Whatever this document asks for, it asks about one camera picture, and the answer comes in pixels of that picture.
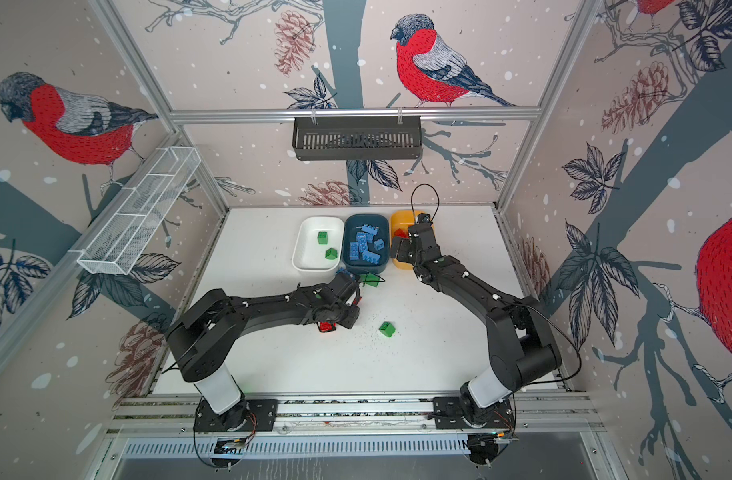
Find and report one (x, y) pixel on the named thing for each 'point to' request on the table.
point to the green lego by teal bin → (370, 279)
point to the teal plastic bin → (352, 259)
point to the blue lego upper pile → (369, 228)
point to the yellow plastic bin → (401, 219)
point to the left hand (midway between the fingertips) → (355, 314)
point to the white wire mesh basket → (120, 244)
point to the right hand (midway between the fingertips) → (404, 245)
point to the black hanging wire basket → (356, 138)
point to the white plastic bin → (308, 256)
